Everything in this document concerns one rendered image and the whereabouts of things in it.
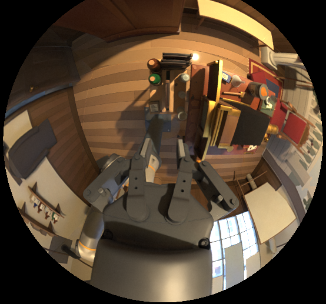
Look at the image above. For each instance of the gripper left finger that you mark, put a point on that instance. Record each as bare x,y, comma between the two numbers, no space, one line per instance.
137,187

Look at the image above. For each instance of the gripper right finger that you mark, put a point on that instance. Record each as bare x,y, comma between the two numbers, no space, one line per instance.
182,187

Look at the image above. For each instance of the paned window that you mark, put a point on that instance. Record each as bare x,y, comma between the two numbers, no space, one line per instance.
234,248

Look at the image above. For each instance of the stack of dark plate holders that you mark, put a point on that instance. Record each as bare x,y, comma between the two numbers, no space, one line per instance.
177,60

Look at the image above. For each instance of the white note card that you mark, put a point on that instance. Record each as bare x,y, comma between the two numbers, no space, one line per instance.
154,106

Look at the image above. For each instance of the cream board on easel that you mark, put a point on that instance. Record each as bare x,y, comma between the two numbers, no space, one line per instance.
270,212

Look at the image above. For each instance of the dark hanging cloth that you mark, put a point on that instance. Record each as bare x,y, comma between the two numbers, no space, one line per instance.
30,148

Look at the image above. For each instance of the blue and white box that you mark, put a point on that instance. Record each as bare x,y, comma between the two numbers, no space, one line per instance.
226,76

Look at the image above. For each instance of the green tray with white object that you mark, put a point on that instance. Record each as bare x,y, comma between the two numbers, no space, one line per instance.
268,103

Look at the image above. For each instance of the painted scenic backdrop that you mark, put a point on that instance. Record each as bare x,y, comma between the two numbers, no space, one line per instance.
303,171

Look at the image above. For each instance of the dark tin with orange lid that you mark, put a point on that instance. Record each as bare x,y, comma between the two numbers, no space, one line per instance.
258,91

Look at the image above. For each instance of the brown corked bottle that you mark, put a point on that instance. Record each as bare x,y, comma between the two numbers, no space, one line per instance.
153,64

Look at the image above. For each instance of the red patterned carpet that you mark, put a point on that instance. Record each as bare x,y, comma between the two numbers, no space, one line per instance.
257,66

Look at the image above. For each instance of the white fluted column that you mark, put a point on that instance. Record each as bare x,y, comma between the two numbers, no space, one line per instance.
275,57

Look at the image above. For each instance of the brown wooden door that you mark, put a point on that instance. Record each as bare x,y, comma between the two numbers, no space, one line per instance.
132,6

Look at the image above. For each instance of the wooden brass camera body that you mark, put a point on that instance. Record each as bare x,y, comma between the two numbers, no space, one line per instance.
215,120

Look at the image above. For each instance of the black camera bellows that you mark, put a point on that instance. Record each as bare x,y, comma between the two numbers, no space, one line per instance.
250,123

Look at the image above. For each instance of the wall shelf with bottles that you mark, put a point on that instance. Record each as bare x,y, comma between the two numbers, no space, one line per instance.
43,207

